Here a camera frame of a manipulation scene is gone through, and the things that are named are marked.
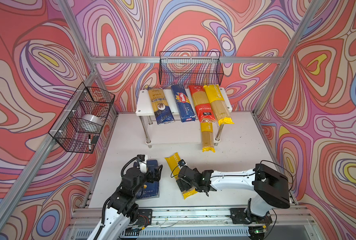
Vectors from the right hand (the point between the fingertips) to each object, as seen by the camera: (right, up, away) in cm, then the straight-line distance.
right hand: (186, 181), depth 85 cm
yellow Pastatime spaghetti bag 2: (+14, +23, +8) cm, 28 cm away
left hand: (-16, +11, -5) cm, 20 cm away
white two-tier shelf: (-7, +28, +14) cm, 32 cm away
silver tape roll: (-48, +35, -12) cm, 61 cm away
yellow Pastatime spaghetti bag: (-7, +11, +6) cm, 15 cm away
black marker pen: (-48, +24, -13) cm, 55 cm away
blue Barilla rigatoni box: (-20, -2, -8) cm, 22 cm away
